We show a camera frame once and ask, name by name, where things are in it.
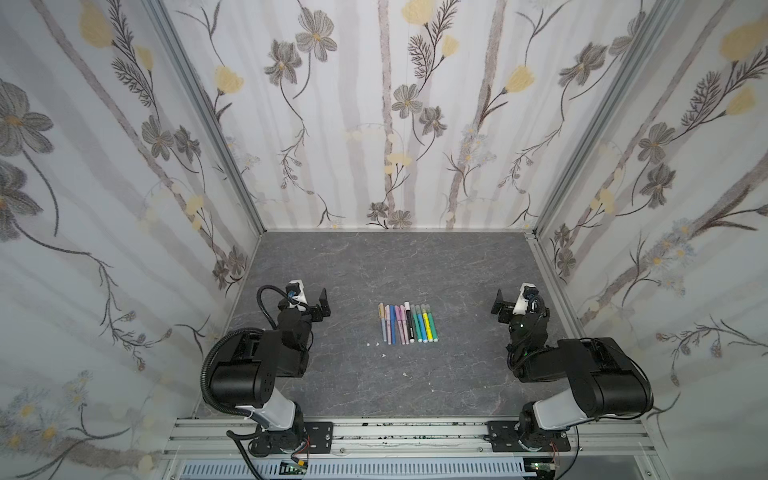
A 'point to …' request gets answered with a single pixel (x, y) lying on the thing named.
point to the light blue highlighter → (421, 325)
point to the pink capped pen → (403, 312)
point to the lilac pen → (388, 323)
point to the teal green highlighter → (415, 323)
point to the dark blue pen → (393, 325)
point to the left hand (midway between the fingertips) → (303, 283)
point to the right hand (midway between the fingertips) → (512, 288)
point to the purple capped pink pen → (399, 323)
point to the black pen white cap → (409, 322)
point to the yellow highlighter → (426, 324)
